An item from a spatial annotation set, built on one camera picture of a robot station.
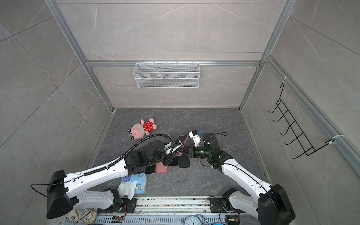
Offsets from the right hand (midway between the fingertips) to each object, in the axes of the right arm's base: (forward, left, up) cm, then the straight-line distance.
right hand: (181, 151), depth 74 cm
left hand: (+1, +2, +2) cm, 3 cm away
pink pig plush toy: (+22, +31, -11) cm, 40 cm away
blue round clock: (-30, -5, -14) cm, 33 cm away
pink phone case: (-3, +14, -18) cm, 22 cm away
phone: (+7, -1, 0) cm, 7 cm away
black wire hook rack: (-9, -53, +16) cm, 56 cm away
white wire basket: (+56, +10, +12) cm, 58 cm away
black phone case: (+2, -1, -18) cm, 18 cm away
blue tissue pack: (-13, +27, -12) cm, 32 cm away
